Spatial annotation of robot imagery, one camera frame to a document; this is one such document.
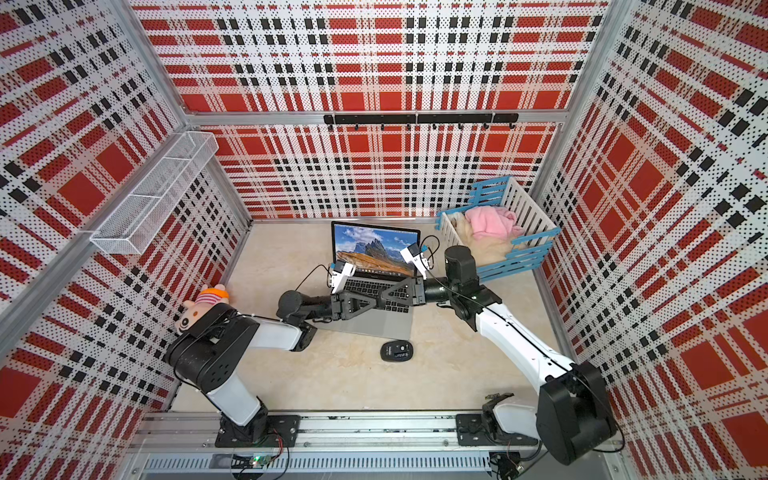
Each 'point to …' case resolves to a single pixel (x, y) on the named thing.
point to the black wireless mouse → (396, 351)
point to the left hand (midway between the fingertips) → (380, 303)
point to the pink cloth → (492, 222)
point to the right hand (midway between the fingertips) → (389, 297)
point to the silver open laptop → (381, 267)
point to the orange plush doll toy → (206, 299)
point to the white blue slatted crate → (507, 193)
